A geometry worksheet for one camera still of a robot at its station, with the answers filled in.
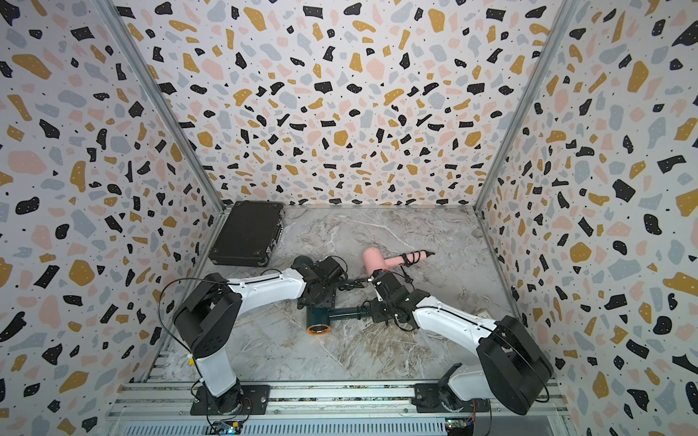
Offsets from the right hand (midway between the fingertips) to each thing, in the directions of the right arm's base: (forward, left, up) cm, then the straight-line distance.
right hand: (376, 308), depth 87 cm
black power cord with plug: (+20, -14, 0) cm, 25 cm away
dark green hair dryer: (-5, +18, +2) cm, 18 cm away
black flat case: (+29, +51, +1) cm, 59 cm away
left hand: (+3, +16, -2) cm, 17 cm away
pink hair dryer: (+18, +1, +1) cm, 18 cm away
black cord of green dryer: (+10, +7, -2) cm, 12 cm away
